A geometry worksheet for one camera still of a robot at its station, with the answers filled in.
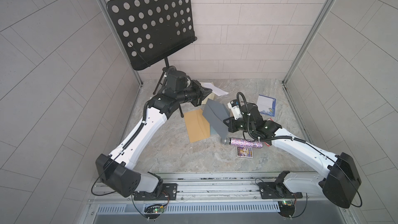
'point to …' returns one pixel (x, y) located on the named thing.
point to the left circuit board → (153, 211)
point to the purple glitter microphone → (241, 142)
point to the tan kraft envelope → (197, 126)
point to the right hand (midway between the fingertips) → (222, 122)
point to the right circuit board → (286, 208)
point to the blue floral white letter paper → (217, 91)
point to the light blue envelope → (213, 132)
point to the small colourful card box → (244, 151)
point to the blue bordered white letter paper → (266, 105)
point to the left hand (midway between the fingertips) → (215, 87)
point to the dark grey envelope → (215, 112)
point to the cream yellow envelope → (210, 96)
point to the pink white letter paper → (268, 145)
